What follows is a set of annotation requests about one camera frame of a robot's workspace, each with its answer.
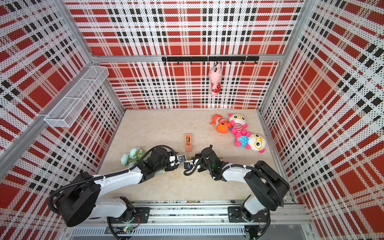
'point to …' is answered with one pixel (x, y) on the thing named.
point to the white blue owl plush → (256, 142)
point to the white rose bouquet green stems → (135, 156)
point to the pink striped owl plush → (238, 122)
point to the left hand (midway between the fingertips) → (178, 154)
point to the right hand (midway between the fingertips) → (196, 154)
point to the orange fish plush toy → (222, 125)
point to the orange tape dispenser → (188, 144)
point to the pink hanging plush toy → (215, 74)
